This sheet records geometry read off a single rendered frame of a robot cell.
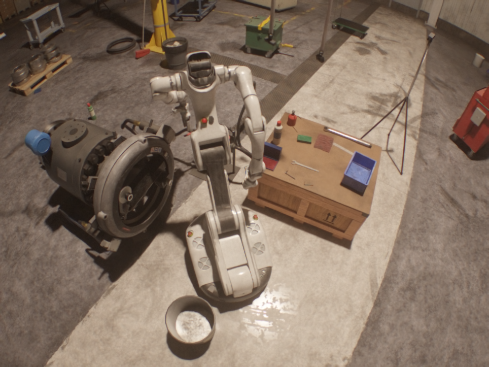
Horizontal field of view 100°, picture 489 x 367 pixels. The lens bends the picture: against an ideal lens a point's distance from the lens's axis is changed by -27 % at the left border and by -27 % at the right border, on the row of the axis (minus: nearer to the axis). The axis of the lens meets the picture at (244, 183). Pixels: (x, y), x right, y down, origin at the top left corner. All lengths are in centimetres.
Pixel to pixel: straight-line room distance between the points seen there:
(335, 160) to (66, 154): 208
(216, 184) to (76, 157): 100
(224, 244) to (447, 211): 246
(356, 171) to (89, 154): 201
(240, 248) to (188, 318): 63
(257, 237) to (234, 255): 26
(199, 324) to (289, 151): 150
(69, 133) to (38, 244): 126
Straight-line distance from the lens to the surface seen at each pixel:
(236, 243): 178
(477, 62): 892
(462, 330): 288
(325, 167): 227
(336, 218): 228
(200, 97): 145
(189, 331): 200
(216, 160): 158
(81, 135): 207
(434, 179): 354
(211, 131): 153
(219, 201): 168
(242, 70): 153
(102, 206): 173
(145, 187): 189
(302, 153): 232
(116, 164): 167
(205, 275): 196
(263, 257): 199
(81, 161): 197
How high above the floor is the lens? 209
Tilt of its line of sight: 52 degrees down
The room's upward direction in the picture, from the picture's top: 2 degrees clockwise
